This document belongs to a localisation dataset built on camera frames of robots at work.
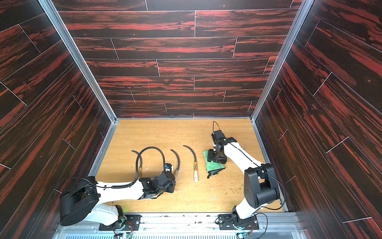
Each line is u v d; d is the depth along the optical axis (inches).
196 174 35.1
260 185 17.6
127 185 21.3
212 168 33.8
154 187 26.0
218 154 29.3
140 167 36.7
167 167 30.4
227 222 28.9
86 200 16.8
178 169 35.8
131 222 28.9
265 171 17.7
